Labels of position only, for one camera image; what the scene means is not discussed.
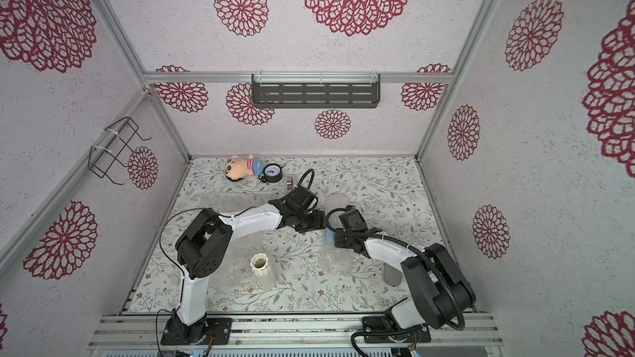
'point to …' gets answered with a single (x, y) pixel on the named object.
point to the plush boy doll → (236, 168)
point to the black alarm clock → (272, 173)
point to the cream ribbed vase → (263, 273)
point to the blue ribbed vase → (329, 239)
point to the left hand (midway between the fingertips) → (324, 226)
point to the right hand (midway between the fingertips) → (338, 234)
